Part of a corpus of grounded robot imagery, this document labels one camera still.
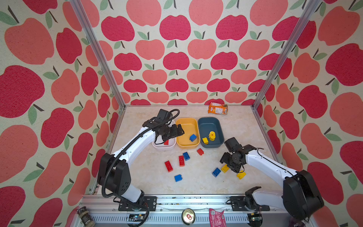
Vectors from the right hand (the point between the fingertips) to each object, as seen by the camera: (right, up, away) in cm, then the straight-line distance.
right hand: (227, 163), depth 86 cm
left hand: (-28, +18, -3) cm, 34 cm away
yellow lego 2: (-1, -3, 0) cm, 3 cm away
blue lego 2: (-30, -7, -3) cm, 31 cm away
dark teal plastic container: (-9, +23, +22) cm, 33 cm away
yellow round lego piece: (-6, +16, +13) cm, 21 cm away
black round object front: (+10, -25, -13) cm, 30 cm away
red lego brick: (-39, +11, +10) cm, 41 cm away
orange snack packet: (+3, +37, +32) cm, 49 cm away
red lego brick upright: (-28, +1, +2) cm, 28 cm away
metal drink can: (-25, -16, -24) cm, 38 cm away
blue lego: (-20, +14, +13) cm, 28 cm away
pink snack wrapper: (-11, -22, -17) cm, 30 cm away
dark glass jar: (-75, -20, -18) cm, 80 cm away
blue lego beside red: (-25, +3, +5) cm, 26 cm away
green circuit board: (-52, -23, -14) cm, 59 cm away
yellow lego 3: (+8, -6, -3) cm, 10 cm away
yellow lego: (-12, +13, +10) cm, 20 cm away
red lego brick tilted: (-36, -2, 0) cm, 36 cm away
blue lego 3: (-7, -5, -1) cm, 9 cm away
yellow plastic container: (-22, +21, +21) cm, 37 cm away
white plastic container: (-39, +15, -17) cm, 45 cm away
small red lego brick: (-15, +6, +7) cm, 18 cm away
